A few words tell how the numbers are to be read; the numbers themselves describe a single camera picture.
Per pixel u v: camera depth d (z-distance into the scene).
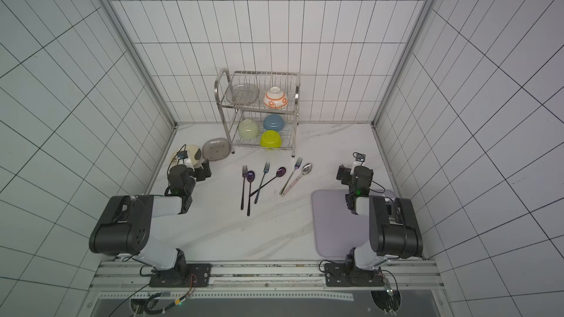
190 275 0.72
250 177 0.97
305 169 1.00
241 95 0.95
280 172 0.99
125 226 0.46
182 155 0.79
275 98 0.87
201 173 0.85
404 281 0.73
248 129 1.06
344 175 0.85
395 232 0.45
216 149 1.08
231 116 1.05
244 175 0.98
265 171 1.00
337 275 0.73
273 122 1.11
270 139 1.03
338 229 0.85
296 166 1.02
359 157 0.80
